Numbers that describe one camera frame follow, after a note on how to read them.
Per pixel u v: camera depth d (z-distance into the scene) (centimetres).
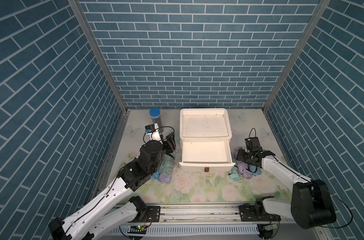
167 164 82
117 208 59
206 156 78
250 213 74
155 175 83
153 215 73
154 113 94
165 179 82
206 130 79
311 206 42
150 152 47
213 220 73
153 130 58
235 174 86
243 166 85
